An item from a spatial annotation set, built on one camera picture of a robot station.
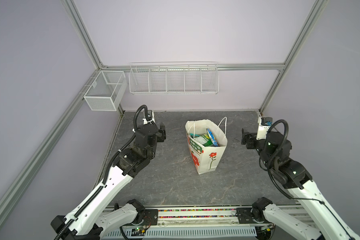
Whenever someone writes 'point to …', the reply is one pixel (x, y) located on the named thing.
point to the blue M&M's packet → (212, 138)
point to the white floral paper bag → (206, 159)
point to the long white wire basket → (174, 78)
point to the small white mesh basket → (107, 92)
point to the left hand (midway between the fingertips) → (155, 125)
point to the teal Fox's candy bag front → (192, 135)
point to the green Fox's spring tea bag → (204, 140)
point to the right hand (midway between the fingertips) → (253, 130)
